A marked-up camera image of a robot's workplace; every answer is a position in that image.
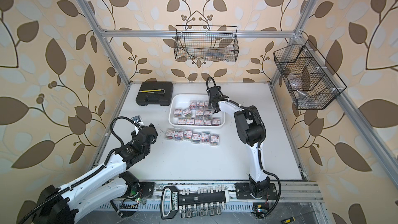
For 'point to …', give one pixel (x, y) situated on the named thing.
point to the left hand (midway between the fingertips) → (145, 125)
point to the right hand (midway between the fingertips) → (216, 104)
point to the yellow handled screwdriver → (293, 219)
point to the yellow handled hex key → (159, 91)
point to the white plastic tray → (193, 110)
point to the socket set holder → (204, 201)
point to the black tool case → (155, 93)
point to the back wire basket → (206, 43)
